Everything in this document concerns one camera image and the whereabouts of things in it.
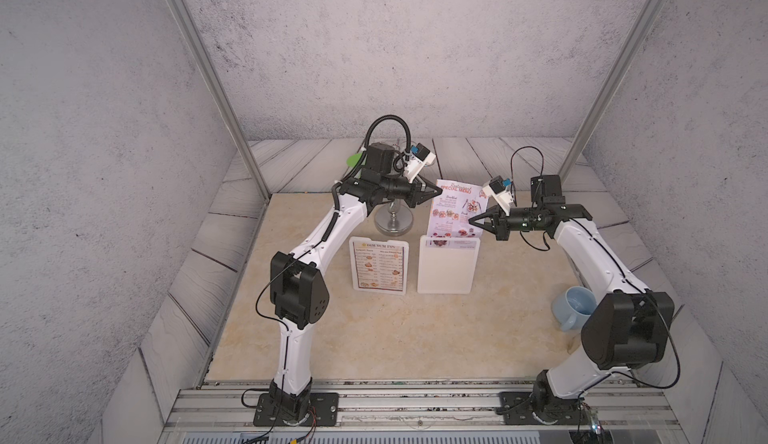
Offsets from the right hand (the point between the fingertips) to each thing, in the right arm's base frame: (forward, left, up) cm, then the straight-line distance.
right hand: (475, 219), depth 79 cm
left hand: (+4, +8, +6) cm, 11 cm away
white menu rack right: (-5, +6, -13) cm, 16 cm away
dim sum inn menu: (-6, +26, -14) cm, 30 cm away
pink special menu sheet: (+2, +6, +2) cm, 7 cm away
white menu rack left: (-4, +22, -5) cm, 23 cm away
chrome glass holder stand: (+20, +22, -24) cm, 38 cm away
